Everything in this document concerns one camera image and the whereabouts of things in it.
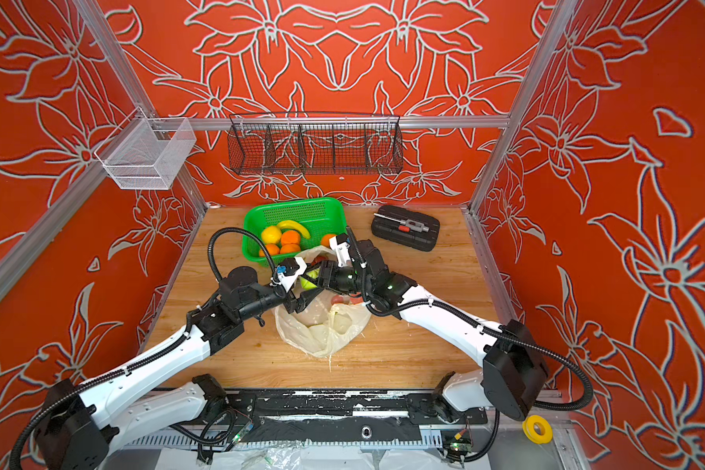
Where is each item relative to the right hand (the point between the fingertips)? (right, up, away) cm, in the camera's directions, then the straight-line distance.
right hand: (301, 278), depth 70 cm
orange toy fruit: (-15, +6, +30) cm, 34 cm away
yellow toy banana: (-10, +15, +40) cm, 44 cm away
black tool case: (+32, +14, +34) cm, 49 cm away
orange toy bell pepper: (-10, +10, +37) cm, 39 cm away
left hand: (+3, +1, +1) cm, 4 cm away
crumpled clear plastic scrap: (-4, -42, -3) cm, 42 cm away
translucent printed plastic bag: (+6, -14, +11) cm, 19 cm away
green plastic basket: (+1, +17, +44) cm, 47 cm away
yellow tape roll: (+56, -37, 0) cm, 67 cm away
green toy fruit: (+2, -1, -2) cm, 3 cm away
